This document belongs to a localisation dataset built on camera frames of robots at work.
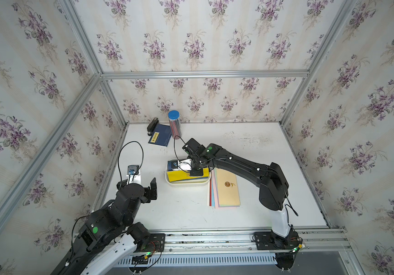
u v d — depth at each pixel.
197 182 0.88
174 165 0.72
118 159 0.98
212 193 0.87
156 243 0.72
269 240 0.72
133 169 0.55
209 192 0.88
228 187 0.89
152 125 1.14
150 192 0.60
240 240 0.75
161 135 1.12
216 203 0.84
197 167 0.73
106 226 0.45
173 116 0.98
